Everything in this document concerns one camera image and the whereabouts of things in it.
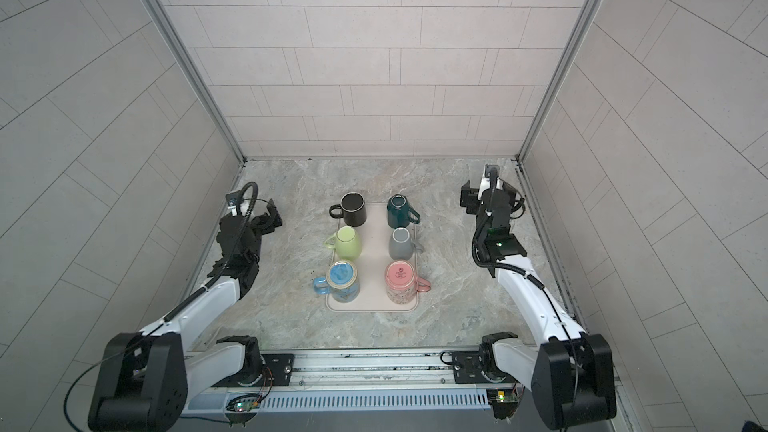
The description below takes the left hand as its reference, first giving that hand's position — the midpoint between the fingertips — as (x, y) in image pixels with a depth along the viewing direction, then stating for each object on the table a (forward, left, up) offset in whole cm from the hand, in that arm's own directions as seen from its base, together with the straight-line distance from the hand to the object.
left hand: (263, 197), depth 83 cm
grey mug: (-9, -39, -10) cm, 41 cm away
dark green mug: (+2, -38, -12) cm, 40 cm away
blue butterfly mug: (-21, -23, -8) cm, 32 cm away
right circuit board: (-45, -62, -17) cm, 79 cm away
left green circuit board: (-48, -3, -16) cm, 51 cm away
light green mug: (-9, -23, -9) cm, 27 cm away
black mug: (+2, -24, -9) cm, 26 cm away
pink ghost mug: (-22, -39, -7) cm, 45 cm away
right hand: (+3, -61, +6) cm, 61 cm away
